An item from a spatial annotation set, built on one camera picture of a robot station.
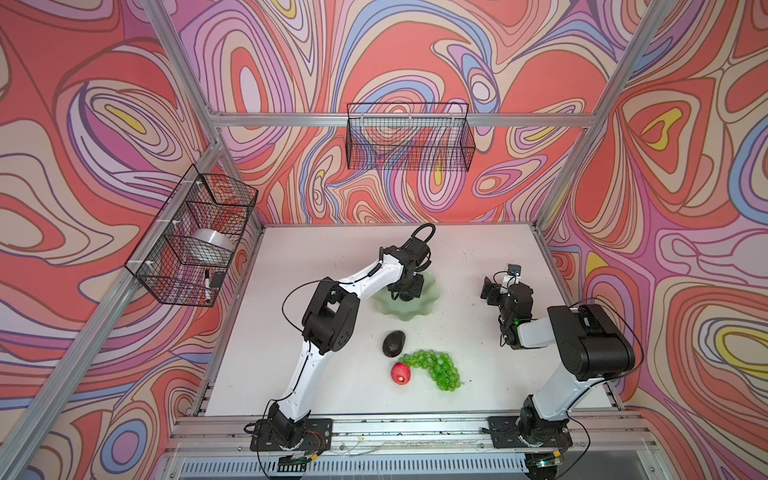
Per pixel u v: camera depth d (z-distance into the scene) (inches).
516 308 29.1
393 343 33.0
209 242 27.5
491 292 34.2
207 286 28.3
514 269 32.3
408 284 32.7
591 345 18.9
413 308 37.6
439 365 31.6
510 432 28.9
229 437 29.5
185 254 28.7
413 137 37.8
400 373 31.1
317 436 28.5
